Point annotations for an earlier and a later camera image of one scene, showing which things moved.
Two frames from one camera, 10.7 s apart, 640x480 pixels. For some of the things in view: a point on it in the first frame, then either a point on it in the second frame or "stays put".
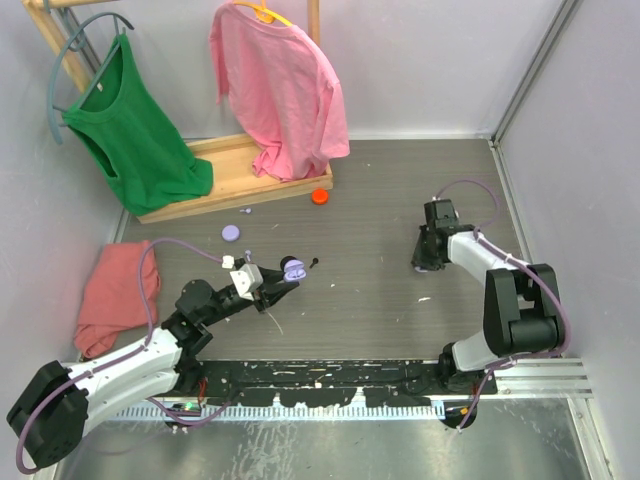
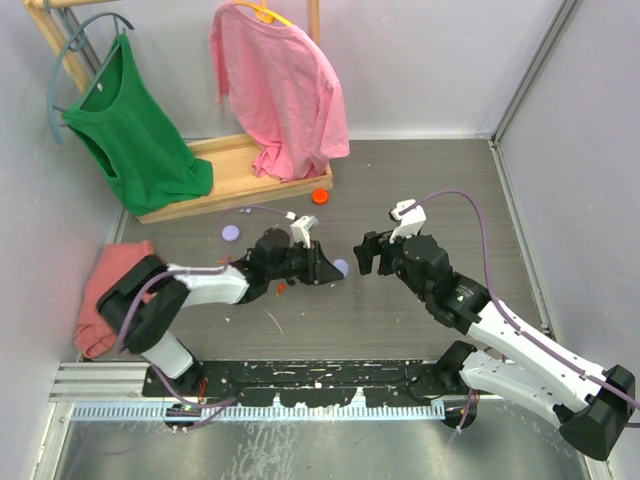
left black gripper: x=272 y=288 -> x=318 y=269
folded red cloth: x=112 y=298 stays put
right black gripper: x=418 y=259 -> x=376 y=244
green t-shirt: x=125 y=130 stays put
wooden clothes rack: x=230 y=158 stays put
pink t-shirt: x=282 y=93 stays put
